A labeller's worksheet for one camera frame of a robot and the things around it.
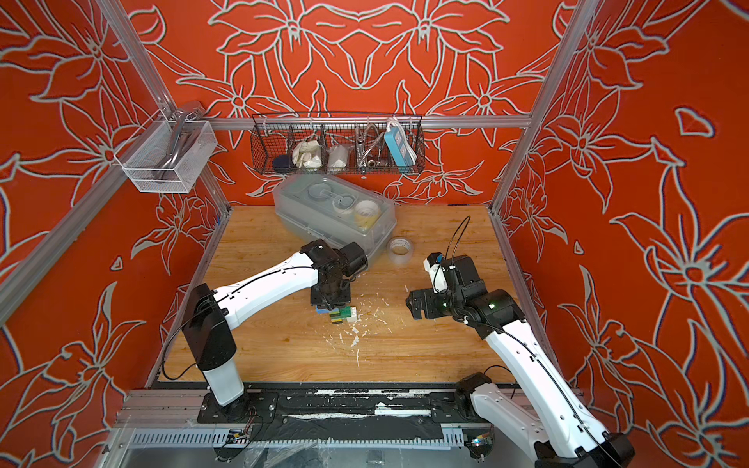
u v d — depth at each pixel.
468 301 0.52
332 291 0.66
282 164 0.97
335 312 0.81
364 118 0.92
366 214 0.96
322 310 0.88
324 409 0.75
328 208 0.98
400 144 0.87
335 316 0.84
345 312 0.85
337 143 0.99
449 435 0.70
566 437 0.37
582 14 0.71
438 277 0.61
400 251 1.04
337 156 0.94
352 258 0.64
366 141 0.81
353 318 0.86
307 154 0.92
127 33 0.73
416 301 0.64
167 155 0.83
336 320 0.87
